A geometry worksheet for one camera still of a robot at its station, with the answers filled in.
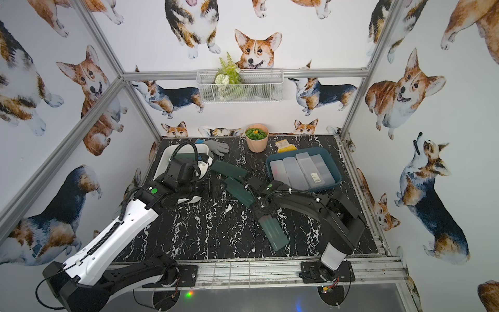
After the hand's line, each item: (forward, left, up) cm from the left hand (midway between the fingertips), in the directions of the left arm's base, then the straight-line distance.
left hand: (220, 180), depth 73 cm
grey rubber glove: (+35, +10, -20) cm, 41 cm away
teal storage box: (+26, -51, -18) cm, 60 cm away
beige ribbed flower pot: (+36, -14, -13) cm, 41 cm away
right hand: (-4, -14, -18) cm, 24 cm away
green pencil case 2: (+8, -5, -24) cm, 26 cm away
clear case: (+12, -41, -17) cm, 47 cm away
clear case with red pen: (+16, -25, -19) cm, 35 cm away
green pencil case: (+23, +4, -25) cm, 34 cm away
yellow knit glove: (+38, -31, -25) cm, 55 cm away
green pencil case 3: (-13, -21, -21) cm, 32 cm away
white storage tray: (+30, +36, -19) cm, 51 cm away
